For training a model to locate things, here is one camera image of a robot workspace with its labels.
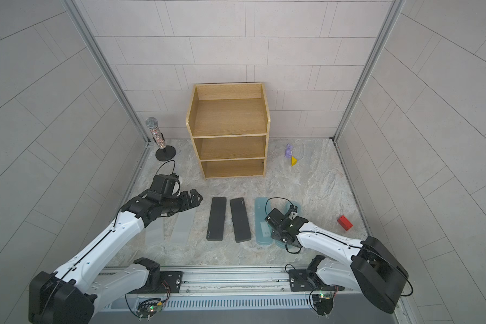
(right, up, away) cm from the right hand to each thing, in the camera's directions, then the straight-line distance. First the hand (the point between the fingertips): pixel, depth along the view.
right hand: (281, 236), depth 85 cm
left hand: (-34, +17, -5) cm, 38 cm away
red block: (+27, +6, -2) cm, 27 cm away
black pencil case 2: (-17, +7, +2) cm, 19 cm away
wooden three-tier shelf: (-21, +48, -4) cm, 52 cm away
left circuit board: (-46, -15, -20) cm, 52 cm away
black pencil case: (-28, +7, 0) cm, 28 cm away
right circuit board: (+12, -16, -17) cm, 26 cm away
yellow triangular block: (+10, +31, +20) cm, 38 cm away
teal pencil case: (-7, +11, +4) cm, 14 cm away
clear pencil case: (-41, +4, -3) cm, 42 cm away
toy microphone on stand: (-60, +36, +23) cm, 73 cm away
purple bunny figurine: (+7, +36, +22) cm, 43 cm away
